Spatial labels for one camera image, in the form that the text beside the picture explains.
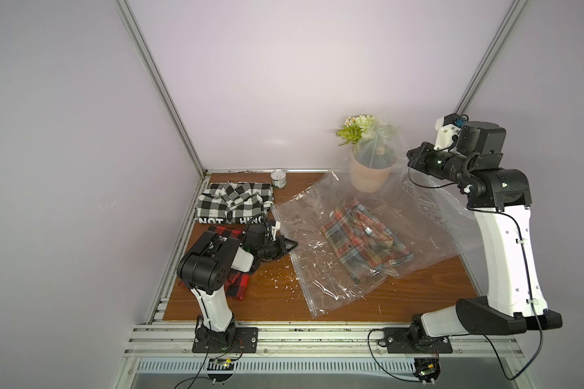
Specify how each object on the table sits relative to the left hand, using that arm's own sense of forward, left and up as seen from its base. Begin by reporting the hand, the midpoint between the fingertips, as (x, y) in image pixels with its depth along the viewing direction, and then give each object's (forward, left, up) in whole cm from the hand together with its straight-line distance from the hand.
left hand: (300, 245), depth 90 cm
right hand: (+8, -30, +44) cm, 54 cm away
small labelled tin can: (+33, +10, +2) cm, 35 cm away
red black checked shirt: (-14, +22, -2) cm, 27 cm away
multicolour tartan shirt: (-1, -23, +4) cm, 23 cm away
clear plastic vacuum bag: (-5, -38, +25) cm, 46 cm away
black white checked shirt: (+22, +33, -2) cm, 40 cm away
